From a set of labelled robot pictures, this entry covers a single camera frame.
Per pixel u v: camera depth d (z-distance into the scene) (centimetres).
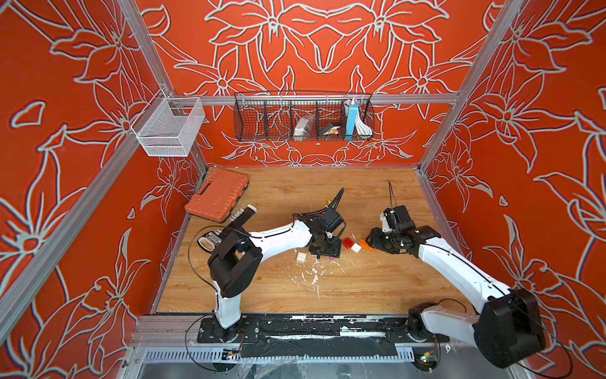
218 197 102
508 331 39
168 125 94
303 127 92
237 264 47
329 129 85
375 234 74
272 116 101
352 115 85
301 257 87
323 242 71
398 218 65
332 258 82
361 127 91
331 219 69
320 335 73
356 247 90
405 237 60
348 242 92
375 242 74
